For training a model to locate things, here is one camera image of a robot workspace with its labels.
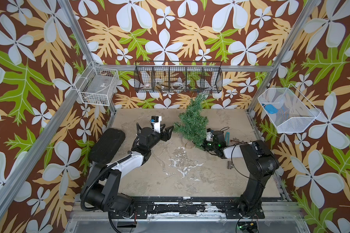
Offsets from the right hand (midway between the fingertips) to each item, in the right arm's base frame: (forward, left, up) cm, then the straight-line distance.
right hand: (193, 142), depth 97 cm
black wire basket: (+34, +12, +29) cm, 47 cm away
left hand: (+1, +16, +19) cm, 25 cm away
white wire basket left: (+22, +60, +32) cm, 71 cm away
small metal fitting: (-15, -21, -2) cm, 26 cm away
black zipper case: (-3, +58, +2) cm, 58 cm away
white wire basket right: (+3, -53, +27) cm, 59 cm away
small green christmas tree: (-1, +3, +20) cm, 20 cm away
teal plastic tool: (+7, -27, -4) cm, 28 cm away
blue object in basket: (+10, -46, +22) cm, 52 cm away
